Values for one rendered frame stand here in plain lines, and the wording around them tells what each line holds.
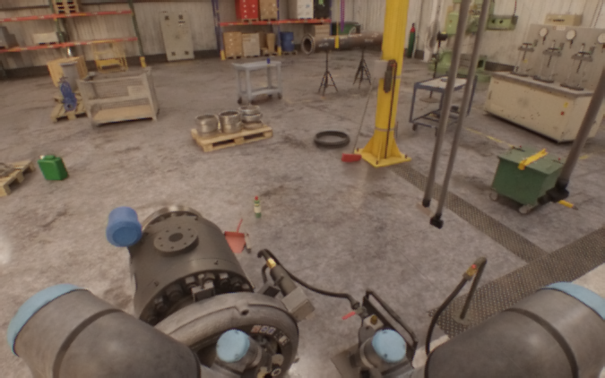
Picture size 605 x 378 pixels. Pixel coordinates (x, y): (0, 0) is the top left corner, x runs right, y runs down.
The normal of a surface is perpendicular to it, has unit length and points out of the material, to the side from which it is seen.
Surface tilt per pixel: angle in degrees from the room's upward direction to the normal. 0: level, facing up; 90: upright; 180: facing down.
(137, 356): 38
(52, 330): 25
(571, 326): 15
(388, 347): 19
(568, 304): 5
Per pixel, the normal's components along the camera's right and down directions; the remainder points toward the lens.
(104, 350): 0.33, -0.57
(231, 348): -0.15, -0.66
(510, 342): -0.48, -0.73
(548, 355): -0.02, -0.47
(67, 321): -0.05, -0.82
